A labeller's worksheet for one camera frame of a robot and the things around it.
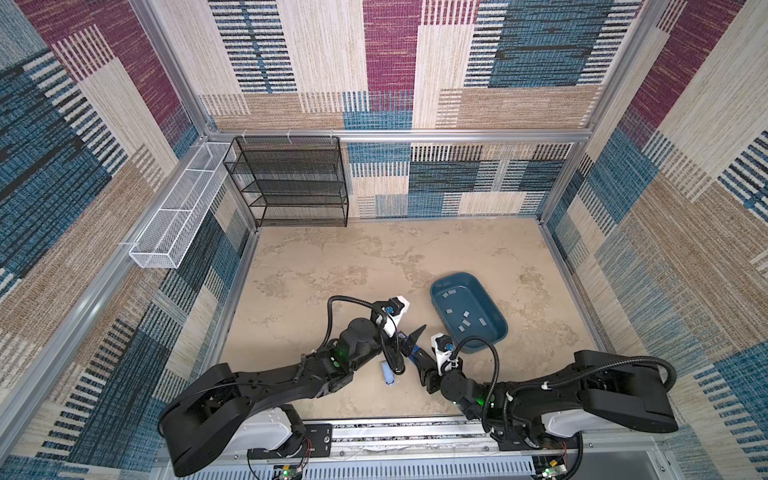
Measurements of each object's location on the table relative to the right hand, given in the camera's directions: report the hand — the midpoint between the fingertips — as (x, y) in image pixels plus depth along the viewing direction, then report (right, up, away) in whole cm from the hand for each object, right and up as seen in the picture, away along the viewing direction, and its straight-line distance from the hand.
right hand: (424, 357), depth 82 cm
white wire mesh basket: (-76, +37, +11) cm, 85 cm away
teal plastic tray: (+15, +10, +14) cm, 23 cm away
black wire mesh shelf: (-45, +54, +29) cm, 76 cm away
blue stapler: (-4, +6, -12) cm, 14 cm away
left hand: (-4, +14, -6) cm, 15 cm away
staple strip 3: (+12, +5, +9) cm, 16 cm away
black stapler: (-9, +6, -12) cm, 16 cm away
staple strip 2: (+19, +7, +10) cm, 23 cm away
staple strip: (+14, +9, +12) cm, 21 cm away
